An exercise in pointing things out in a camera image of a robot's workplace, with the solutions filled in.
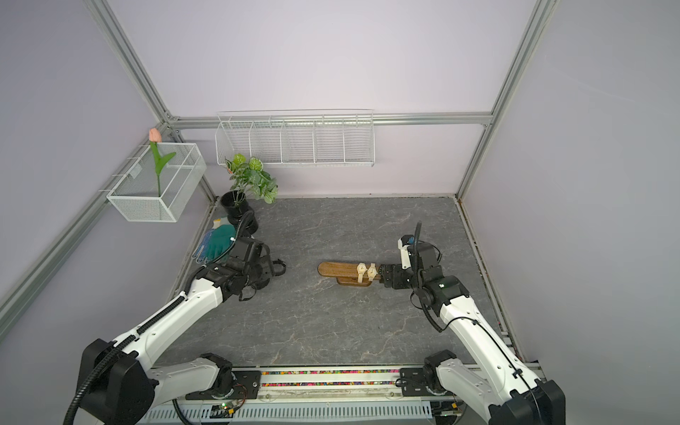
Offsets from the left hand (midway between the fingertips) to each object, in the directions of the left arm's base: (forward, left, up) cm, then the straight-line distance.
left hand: (265, 267), depth 84 cm
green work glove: (+21, +24, -13) cm, 34 cm away
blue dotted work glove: (+15, +30, -13) cm, 36 cm away
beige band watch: (-2, -34, -4) cm, 35 cm away
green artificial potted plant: (+26, +5, +18) cm, 31 cm away
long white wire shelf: (+45, -22, +17) cm, 53 cm away
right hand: (-4, -41, +2) cm, 41 cm away
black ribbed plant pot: (+26, +14, +1) cm, 29 cm away
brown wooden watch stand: (-2, -26, -4) cm, 26 cm away
